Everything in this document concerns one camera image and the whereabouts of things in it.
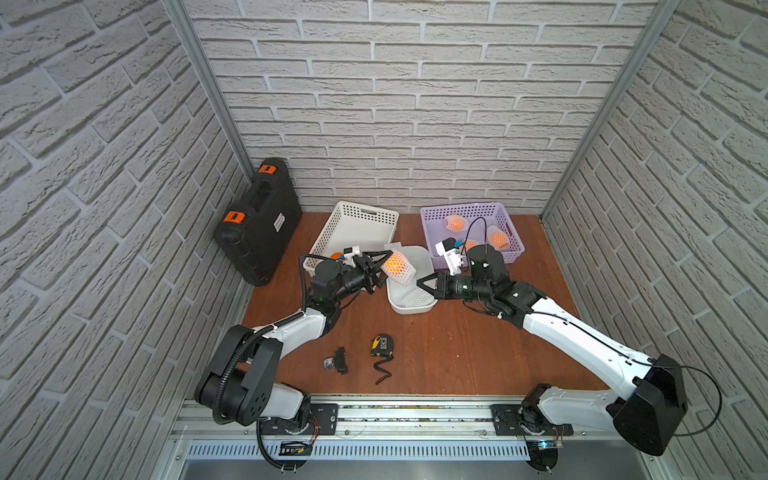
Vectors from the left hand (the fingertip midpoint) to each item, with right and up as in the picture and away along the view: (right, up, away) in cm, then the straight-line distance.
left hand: (400, 256), depth 75 cm
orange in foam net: (+37, +5, +32) cm, 49 cm away
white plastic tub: (+8, -2, +24) cm, 25 cm away
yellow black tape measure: (-5, -26, +8) cm, 28 cm away
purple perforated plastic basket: (+28, +11, +38) cm, 48 cm away
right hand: (+6, -7, -2) cm, 9 cm away
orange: (0, -3, -2) cm, 3 cm away
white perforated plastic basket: (-12, +10, +38) cm, 41 cm away
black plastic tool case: (-41, +6, +6) cm, 41 cm away
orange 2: (+23, +11, +38) cm, 45 cm away
